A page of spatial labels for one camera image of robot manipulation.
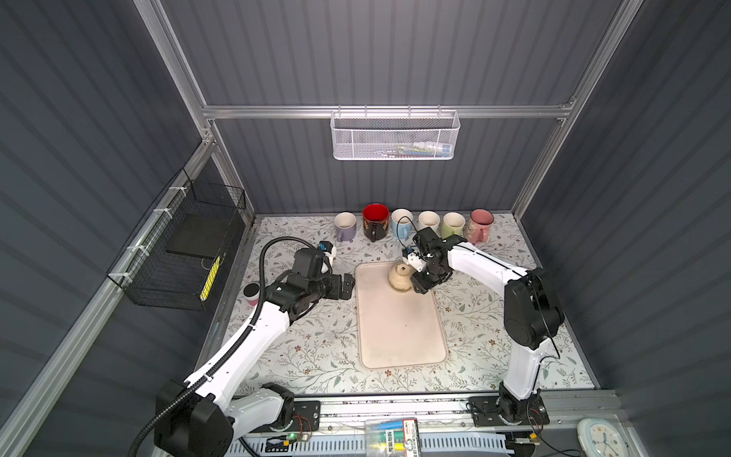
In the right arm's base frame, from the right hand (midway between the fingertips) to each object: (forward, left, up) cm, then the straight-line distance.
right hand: (425, 283), depth 92 cm
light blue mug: (+26, +7, +2) cm, 27 cm away
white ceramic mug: (+28, -4, +2) cm, 28 cm away
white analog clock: (-41, -38, -4) cm, 56 cm away
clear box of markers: (-41, +12, -4) cm, 43 cm away
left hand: (-7, +26, +12) cm, 29 cm away
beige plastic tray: (-13, +10, -6) cm, 17 cm away
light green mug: (+26, -13, +1) cm, 29 cm away
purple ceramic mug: (+25, +28, 0) cm, 38 cm away
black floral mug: (+24, +16, +4) cm, 29 cm away
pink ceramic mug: (+23, -22, +3) cm, 32 cm away
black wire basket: (-8, +68, +23) cm, 72 cm away
